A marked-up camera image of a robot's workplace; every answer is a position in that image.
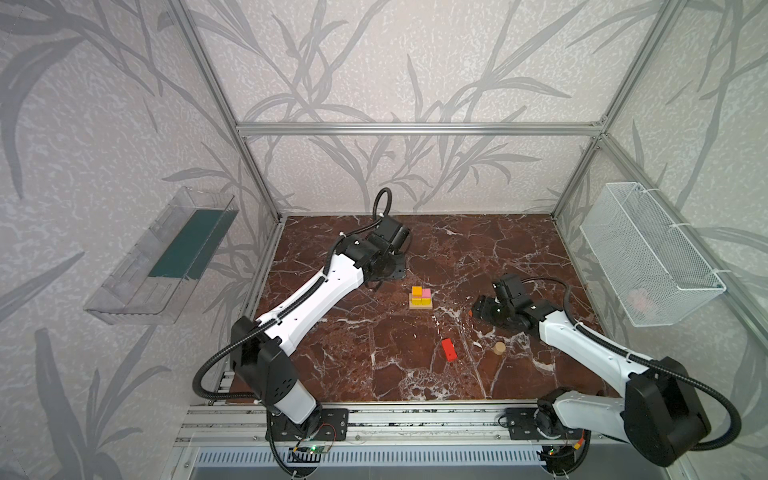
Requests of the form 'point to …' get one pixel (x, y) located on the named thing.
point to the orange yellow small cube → (417, 291)
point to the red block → (449, 349)
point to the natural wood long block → (420, 307)
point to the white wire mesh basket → (657, 275)
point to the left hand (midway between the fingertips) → (401, 260)
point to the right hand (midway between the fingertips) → (480, 302)
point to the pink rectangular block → (426, 292)
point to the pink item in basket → (641, 299)
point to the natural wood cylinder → (499, 348)
